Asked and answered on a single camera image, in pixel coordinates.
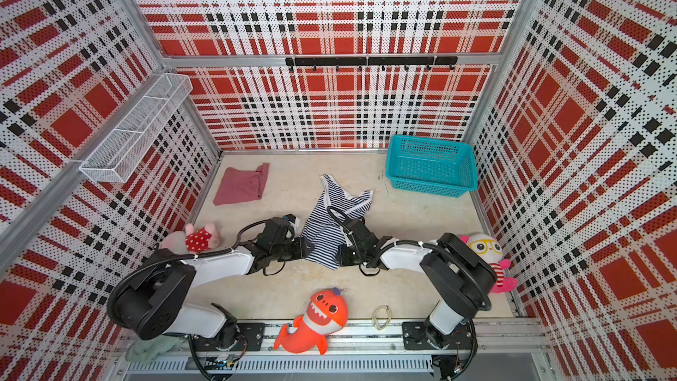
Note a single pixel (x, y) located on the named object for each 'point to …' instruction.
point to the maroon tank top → (241, 185)
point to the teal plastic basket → (424, 167)
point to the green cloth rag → (143, 351)
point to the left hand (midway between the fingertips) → (313, 247)
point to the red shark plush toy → (326, 315)
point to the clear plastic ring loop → (381, 317)
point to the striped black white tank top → (326, 230)
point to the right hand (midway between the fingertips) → (342, 255)
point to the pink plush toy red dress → (191, 242)
